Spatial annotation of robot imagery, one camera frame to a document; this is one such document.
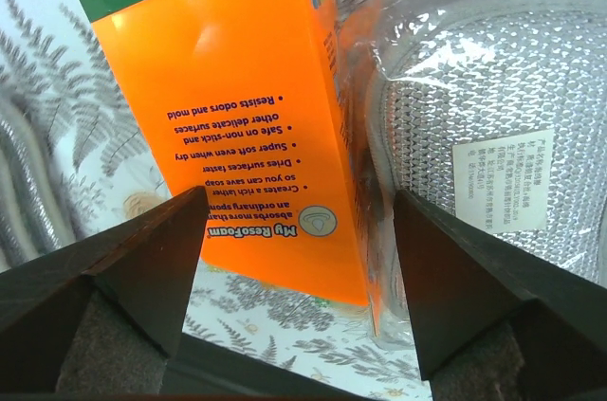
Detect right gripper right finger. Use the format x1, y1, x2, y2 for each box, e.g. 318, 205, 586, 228
394, 191, 606, 394

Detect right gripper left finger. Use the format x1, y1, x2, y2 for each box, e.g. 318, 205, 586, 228
1, 187, 208, 394

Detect silver mesh scrubber pack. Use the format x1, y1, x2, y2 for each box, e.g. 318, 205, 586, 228
338, 0, 606, 350

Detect orange green sponge pack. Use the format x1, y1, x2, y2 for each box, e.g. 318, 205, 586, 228
80, 0, 368, 305

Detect floral patterned table mat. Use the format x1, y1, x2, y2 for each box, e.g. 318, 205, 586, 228
1, 0, 431, 400

